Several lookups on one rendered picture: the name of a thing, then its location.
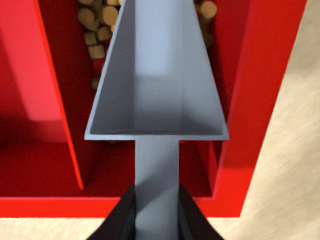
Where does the red box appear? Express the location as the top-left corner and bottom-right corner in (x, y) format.
(0, 0), (307, 218)

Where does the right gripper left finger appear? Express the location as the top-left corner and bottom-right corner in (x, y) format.
(85, 184), (135, 240)

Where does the grey scoop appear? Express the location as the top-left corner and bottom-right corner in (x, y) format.
(85, 0), (229, 240)

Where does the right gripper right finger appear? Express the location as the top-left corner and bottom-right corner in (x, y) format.
(178, 184), (226, 240)

